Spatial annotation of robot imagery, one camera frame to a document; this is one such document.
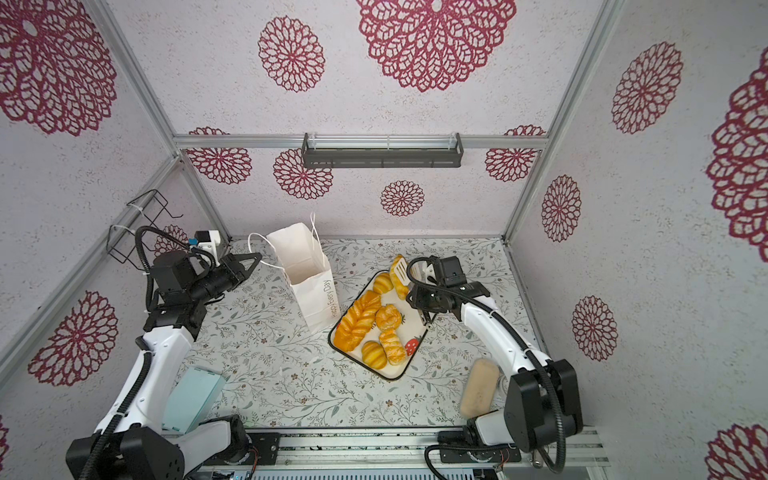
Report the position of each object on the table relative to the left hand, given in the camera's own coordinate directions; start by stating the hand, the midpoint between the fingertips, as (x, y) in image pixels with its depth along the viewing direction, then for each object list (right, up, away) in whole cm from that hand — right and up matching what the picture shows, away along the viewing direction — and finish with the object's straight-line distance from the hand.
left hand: (262, 260), depth 74 cm
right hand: (+38, -9, +10) cm, 41 cm away
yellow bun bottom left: (+28, -27, +11) cm, 40 cm away
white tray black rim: (+28, -21, +20) cm, 41 cm away
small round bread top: (+30, -7, +28) cm, 42 cm away
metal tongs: (+36, -2, +14) cm, 38 cm away
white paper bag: (+5, +3, +17) cm, 18 cm away
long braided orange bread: (+22, -19, +20) cm, 35 cm away
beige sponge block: (+57, -34, +6) cm, 67 cm away
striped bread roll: (+36, -8, +15) cm, 39 cm away
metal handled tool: (+67, -47, -4) cm, 82 cm away
